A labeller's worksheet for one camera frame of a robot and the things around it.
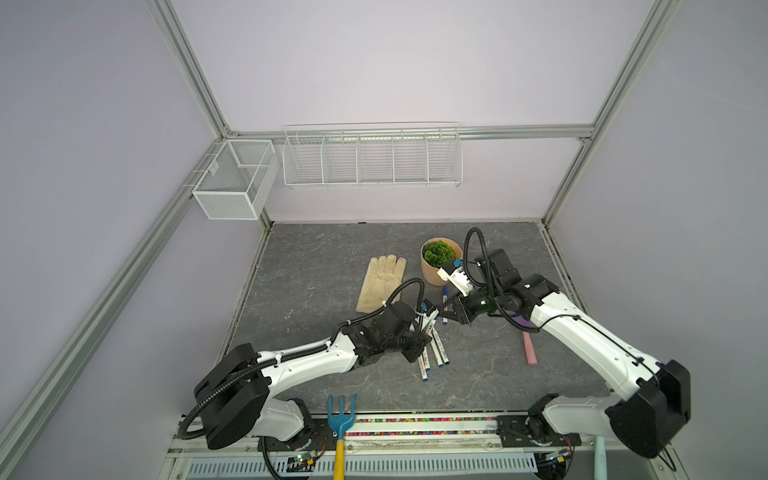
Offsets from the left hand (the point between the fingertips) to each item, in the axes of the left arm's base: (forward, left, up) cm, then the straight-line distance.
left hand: (427, 339), depth 79 cm
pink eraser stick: (-1, -31, -9) cm, 32 cm away
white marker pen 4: (+2, -5, -11) cm, 12 cm away
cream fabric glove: (+28, +11, -11) cm, 32 cm away
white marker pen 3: (0, -4, -10) cm, 11 cm away
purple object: (-7, -16, +23) cm, 29 cm away
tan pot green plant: (+28, -6, +1) cm, 29 cm away
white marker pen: (+2, -1, +6) cm, 7 cm away
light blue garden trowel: (-29, -38, -9) cm, 48 cm away
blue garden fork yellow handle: (-17, +23, -9) cm, 30 cm away
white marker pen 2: (-4, +1, -11) cm, 11 cm away
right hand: (+3, -3, +8) cm, 9 cm away
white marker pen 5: (-2, 0, -10) cm, 10 cm away
